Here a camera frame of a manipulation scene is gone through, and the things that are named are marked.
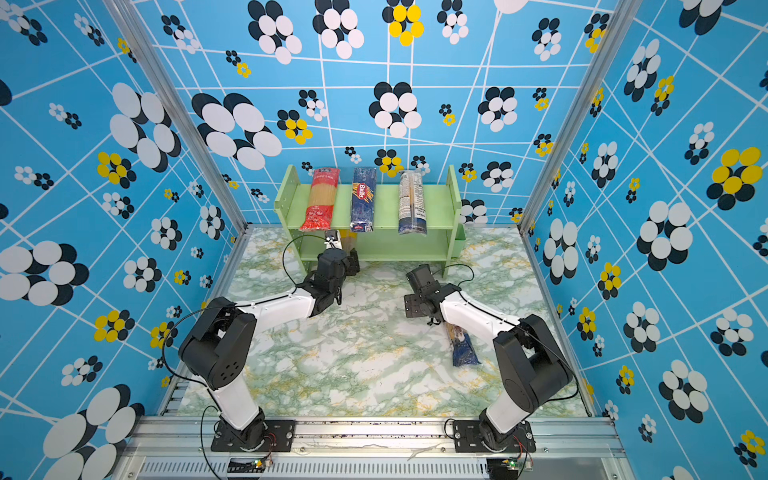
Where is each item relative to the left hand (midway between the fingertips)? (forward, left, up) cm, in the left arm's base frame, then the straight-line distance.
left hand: (348, 249), depth 92 cm
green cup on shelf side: (-1, -34, +3) cm, 34 cm away
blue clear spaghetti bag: (-27, -34, -13) cm, 46 cm away
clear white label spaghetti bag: (+5, -19, +14) cm, 25 cm away
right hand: (-13, -25, -11) cm, 30 cm away
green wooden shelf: (+5, -31, -3) cm, 32 cm away
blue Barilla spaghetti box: (+11, -6, +15) cm, 19 cm away
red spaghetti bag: (+2, +6, +14) cm, 16 cm away
